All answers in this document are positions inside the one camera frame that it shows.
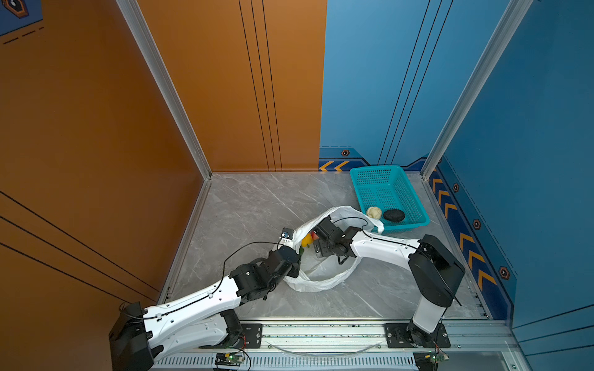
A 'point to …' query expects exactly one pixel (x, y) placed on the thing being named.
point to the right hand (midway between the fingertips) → (328, 244)
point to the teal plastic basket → (389, 188)
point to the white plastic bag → (315, 273)
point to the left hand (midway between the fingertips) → (298, 250)
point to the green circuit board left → (229, 359)
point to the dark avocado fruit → (394, 215)
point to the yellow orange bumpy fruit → (307, 239)
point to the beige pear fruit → (374, 212)
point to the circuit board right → (436, 358)
